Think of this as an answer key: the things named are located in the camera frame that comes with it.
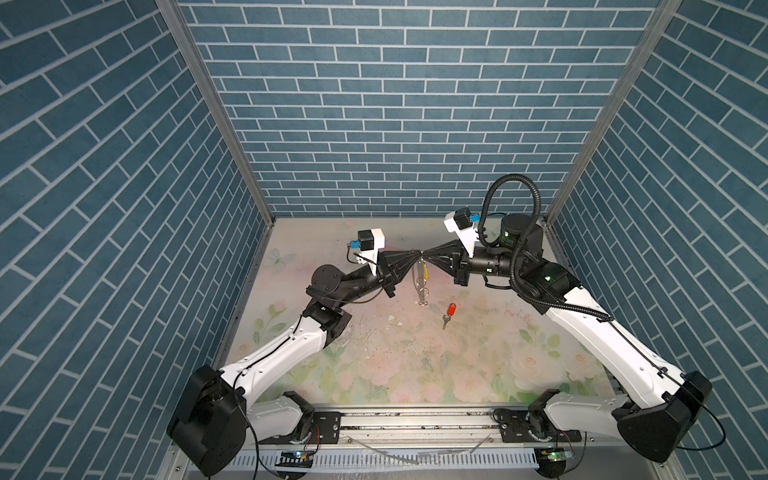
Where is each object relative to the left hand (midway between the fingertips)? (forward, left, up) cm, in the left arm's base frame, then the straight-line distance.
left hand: (419, 260), depth 62 cm
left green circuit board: (-30, +29, -41) cm, 59 cm away
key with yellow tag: (-1, -1, -4) cm, 4 cm away
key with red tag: (+8, -14, -38) cm, 41 cm away
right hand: (+2, -1, 0) cm, 2 cm away
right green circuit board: (-31, -33, -38) cm, 59 cm away
